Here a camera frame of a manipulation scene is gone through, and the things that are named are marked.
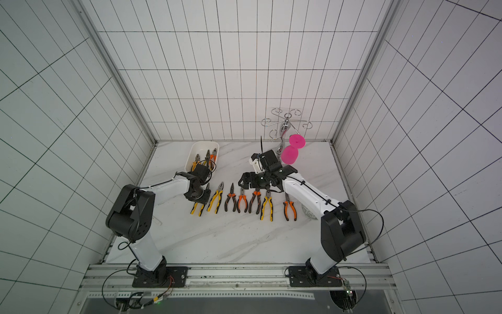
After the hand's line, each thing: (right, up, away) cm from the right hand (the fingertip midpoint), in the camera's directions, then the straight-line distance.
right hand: (240, 184), depth 83 cm
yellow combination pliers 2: (-11, -6, +13) cm, 18 cm away
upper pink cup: (+25, +19, +1) cm, 32 cm away
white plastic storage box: (-25, +17, +30) cm, 42 cm away
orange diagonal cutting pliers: (+7, -6, +12) cm, 15 cm away
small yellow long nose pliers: (-27, +8, +24) cm, 37 cm away
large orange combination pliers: (-18, +10, +27) cm, 34 cm away
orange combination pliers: (0, -7, +12) cm, 14 cm away
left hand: (-20, -10, +11) cm, 25 cm away
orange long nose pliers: (+22, -11, +9) cm, 26 cm away
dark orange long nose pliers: (-5, -7, +12) cm, 15 cm away
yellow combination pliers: (+13, -8, +12) cm, 20 cm away
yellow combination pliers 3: (-22, -13, +7) cm, 26 cm away
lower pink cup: (+23, +13, +9) cm, 28 cm away
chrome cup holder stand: (+20, +27, +5) cm, 34 cm away
